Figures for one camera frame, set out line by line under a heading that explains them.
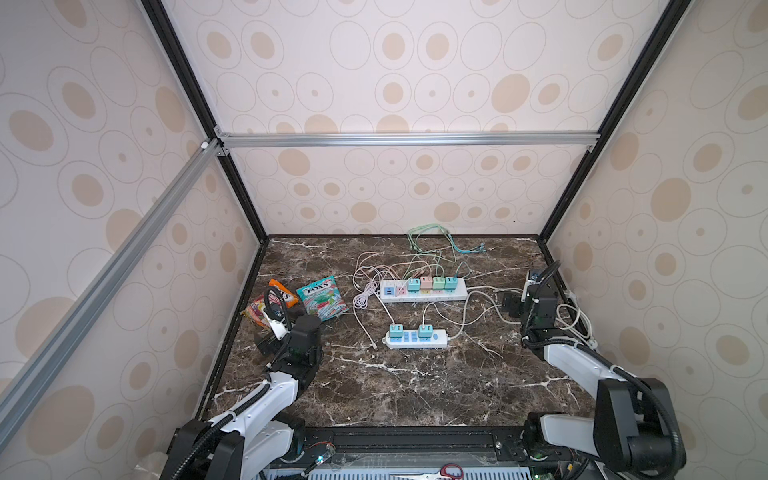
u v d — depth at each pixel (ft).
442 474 2.29
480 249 3.82
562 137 2.91
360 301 3.26
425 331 2.83
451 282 3.21
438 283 3.19
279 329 2.26
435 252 3.82
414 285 3.19
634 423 1.40
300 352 2.12
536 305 2.17
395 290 3.29
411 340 2.94
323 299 3.22
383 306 3.28
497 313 3.19
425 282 3.19
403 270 3.58
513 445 2.39
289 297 3.27
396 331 2.87
